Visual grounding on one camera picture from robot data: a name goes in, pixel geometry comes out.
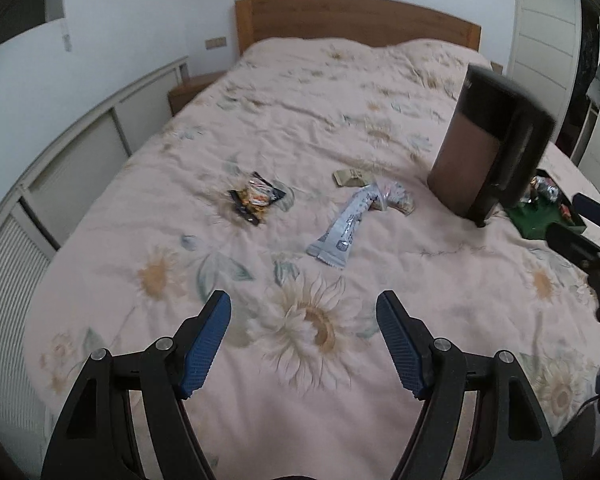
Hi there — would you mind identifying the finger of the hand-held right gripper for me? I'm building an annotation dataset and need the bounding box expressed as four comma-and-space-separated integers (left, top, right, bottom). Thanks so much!
546, 222, 600, 272
572, 192, 600, 233

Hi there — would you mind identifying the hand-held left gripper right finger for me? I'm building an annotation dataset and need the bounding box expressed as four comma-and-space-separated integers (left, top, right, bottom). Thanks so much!
376, 290, 566, 480

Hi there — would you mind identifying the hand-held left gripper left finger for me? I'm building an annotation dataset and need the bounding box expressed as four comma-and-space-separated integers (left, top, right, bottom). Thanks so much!
40, 290, 232, 480

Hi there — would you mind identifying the white blue red snack packet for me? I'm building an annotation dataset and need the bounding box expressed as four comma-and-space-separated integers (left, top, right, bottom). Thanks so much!
530, 174, 563, 206

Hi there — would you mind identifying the green cardboard box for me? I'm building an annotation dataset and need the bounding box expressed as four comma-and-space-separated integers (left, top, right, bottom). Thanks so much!
507, 170, 588, 241

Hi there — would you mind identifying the long white snack wrapper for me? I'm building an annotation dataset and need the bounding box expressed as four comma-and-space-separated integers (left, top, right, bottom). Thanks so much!
306, 187, 381, 272

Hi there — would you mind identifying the dark brown snack packet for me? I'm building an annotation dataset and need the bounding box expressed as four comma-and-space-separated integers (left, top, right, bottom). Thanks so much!
228, 189, 268, 226
242, 172, 287, 206

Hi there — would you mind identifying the clear candy bag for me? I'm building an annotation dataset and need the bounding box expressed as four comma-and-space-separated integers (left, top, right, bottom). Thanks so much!
372, 180, 417, 217

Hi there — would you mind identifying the beige green snack packet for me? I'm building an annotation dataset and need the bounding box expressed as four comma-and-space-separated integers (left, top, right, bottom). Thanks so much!
332, 167, 373, 188

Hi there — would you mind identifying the brown and black bin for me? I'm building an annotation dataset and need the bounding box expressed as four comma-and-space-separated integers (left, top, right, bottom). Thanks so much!
426, 64, 557, 228

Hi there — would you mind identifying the white wardrobe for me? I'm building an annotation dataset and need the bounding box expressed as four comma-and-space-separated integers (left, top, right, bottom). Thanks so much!
505, 0, 600, 171

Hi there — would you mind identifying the bed with floral cover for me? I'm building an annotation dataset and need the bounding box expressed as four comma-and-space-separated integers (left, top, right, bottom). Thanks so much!
22, 37, 600, 441

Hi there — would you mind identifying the wooden nightstand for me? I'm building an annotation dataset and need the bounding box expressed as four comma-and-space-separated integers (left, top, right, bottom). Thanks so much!
167, 71, 228, 117

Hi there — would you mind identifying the wooden headboard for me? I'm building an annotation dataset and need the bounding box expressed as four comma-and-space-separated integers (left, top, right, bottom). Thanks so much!
235, 0, 482, 56

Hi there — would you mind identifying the white slatted wall panel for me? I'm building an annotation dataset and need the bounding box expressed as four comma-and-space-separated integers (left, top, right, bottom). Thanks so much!
0, 55, 191, 461

